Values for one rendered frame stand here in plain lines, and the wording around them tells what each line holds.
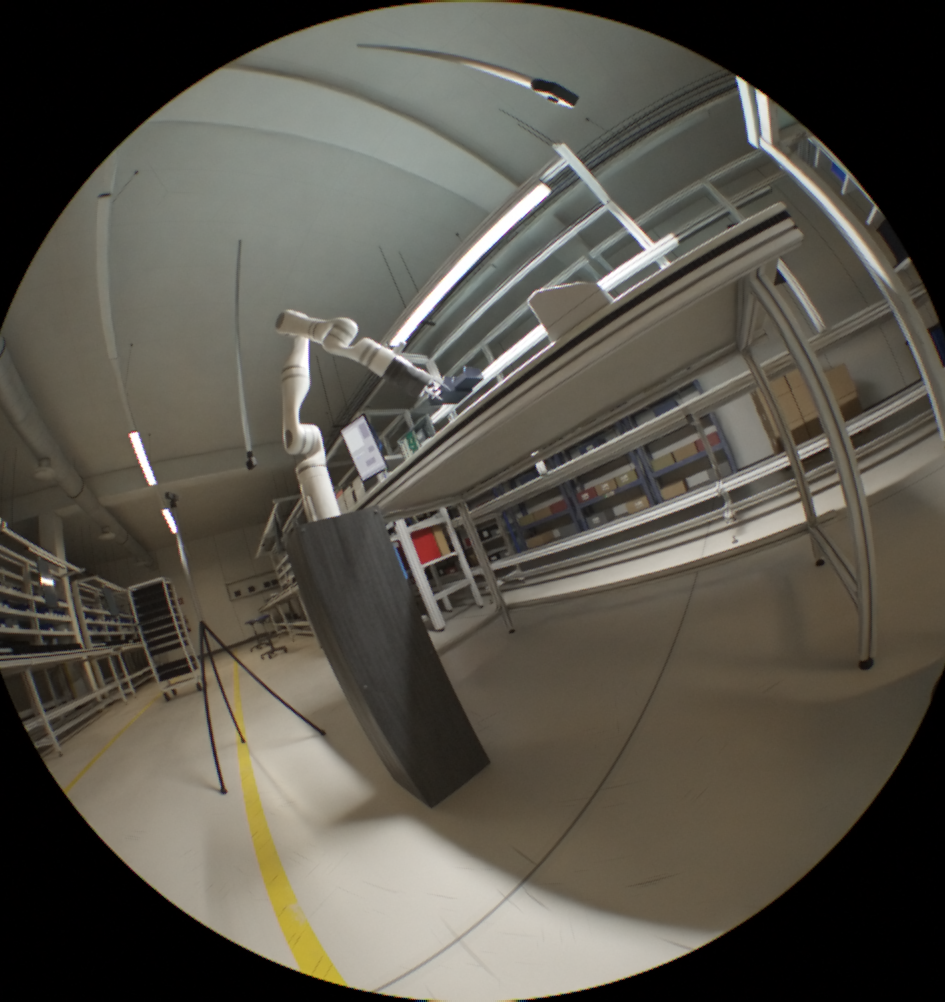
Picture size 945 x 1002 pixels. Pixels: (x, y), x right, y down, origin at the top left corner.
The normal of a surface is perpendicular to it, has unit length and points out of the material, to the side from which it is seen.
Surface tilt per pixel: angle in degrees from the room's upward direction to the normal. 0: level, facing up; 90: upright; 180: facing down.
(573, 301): 90
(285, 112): 180
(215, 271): 180
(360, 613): 90
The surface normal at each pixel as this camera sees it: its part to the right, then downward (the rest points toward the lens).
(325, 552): 0.60, -0.33
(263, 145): 0.37, 0.92
